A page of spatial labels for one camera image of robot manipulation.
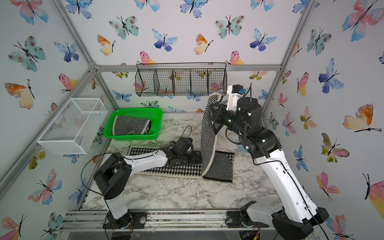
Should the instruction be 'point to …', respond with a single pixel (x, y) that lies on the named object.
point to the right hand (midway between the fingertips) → (211, 103)
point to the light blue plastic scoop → (242, 148)
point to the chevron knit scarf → (125, 125)
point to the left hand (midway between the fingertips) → (201, 159)
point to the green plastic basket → (154, 114)
